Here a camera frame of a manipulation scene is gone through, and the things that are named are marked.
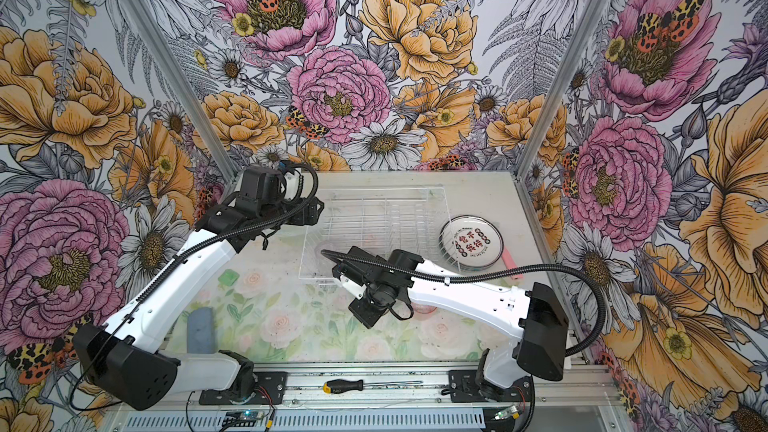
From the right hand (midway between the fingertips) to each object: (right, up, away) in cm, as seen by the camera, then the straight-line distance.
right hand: (370, 321), depth 71 cm
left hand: (-17, +25, +7) cm, 31 cm away
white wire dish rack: (+1, +22, +34) cm, 41 cm away
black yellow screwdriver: (-7, -16, +2) cm, 18 cm away
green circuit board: (-30, -23, 0) cm, 37 cm away
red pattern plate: (+31, +14, +27) cm, 43 cm away
